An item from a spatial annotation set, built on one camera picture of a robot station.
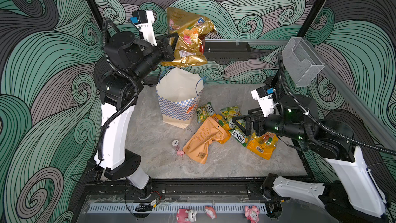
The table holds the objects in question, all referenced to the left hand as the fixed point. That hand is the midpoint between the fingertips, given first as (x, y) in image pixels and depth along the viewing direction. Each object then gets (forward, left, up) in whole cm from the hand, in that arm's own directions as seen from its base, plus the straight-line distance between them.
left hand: (178, 32), depth 47 cm
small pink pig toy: (-15, +2, -61) cm, 63 cm away
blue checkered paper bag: (+29, +6, -60) cm, 67 cm away
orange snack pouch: (-14, -7, -56) cm, 59 cm away
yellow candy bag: (-11, -45, -59) cm, 75 cm away
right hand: (-16, -23, -22) cm, 35 cm away
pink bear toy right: (-42, -32, -59) cm, 79 cm away
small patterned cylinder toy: (-11, +4, -57) cm, 59 cm away
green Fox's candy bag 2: (+10, -12, -58) cm, 60 cm away
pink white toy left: (-43, -3, -58) cm, 72 cm away
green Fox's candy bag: (+12, -30, -60) cm, 68 cm away
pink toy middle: (-42, -14, -57) cm, 72 cm away
